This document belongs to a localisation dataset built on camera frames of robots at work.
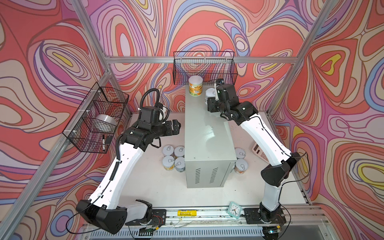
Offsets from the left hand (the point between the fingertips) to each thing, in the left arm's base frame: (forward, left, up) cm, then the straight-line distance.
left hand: (174, 124), depth 71 cm
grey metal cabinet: (-13, -16, +3) cm, 21 cm away
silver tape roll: (+4, +34, 0) cm, 34 cm away
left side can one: (+1, +7, -27) cm, 27 cm away
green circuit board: (-40, +14, -34) cm, 54 cm away
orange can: (-7, +6, -27) cm, 28 cm away
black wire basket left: (0, +36, +3) cm, 36 cm away
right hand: (+11, -20, +3) cm, 23 cm away
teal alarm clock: (-32, -30, -30) cm, 53 cm away
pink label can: (-10, -37, -26) cm, 46 cm away
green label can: (-1, -38, -26) cm, 46 cm away
